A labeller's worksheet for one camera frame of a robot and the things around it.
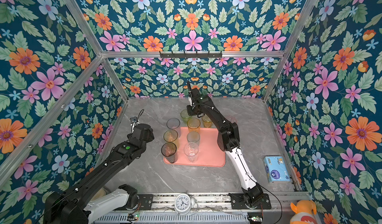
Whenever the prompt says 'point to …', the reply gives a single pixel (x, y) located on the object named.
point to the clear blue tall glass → (174, 123)
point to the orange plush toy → (305, 212)
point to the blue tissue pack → (276, 169)
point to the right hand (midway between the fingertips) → (191, 111)
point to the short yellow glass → (207, 121)
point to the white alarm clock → (182, 203)
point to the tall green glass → (171, 136)
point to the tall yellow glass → (193, 124)
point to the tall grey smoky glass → (169, 150)
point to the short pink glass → (191, 149)
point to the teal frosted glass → (193, 137)
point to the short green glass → (185, 116)
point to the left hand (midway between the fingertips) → (145, 128)
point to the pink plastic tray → (210, 153)
